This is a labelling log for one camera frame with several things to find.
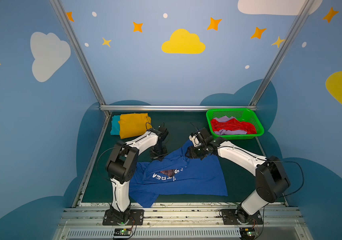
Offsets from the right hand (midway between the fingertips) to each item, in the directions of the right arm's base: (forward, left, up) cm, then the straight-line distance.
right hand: (189, 153), depth 87 cm
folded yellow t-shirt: (+24, +40, -4) cm, 47 cm away
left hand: (-1, +15, -7) cm, 17 cm away
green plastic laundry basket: (+41, -45, -7) cm, 61 cm away
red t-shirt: (+29, -33, -5) cm, 44 cm away
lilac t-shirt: (+19, -24, -3) cm, 31 cm away
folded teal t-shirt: (+27, +56, -9) cm, 63 cm away
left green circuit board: (-39, +32, -10) cm, 52 cm away
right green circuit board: (-36, -29, -11) cm, 48 cm away
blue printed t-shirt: (-10, +7, -10) cm, 15 cm away
